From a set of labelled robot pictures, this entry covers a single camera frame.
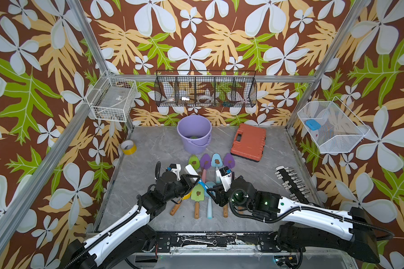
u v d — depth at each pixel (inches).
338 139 30.9
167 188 22.6
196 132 43.8
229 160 39.9
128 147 43.4
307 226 19.1
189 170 29.7
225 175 24.8
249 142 41.5
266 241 29.5
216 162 39.9
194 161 40.0
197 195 34.8
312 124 33.9
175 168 28.8
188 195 34.2
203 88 38.0
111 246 17.6
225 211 32.2
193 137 43.9
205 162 40.0
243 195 20.3
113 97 33.8
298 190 35.1
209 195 27.3
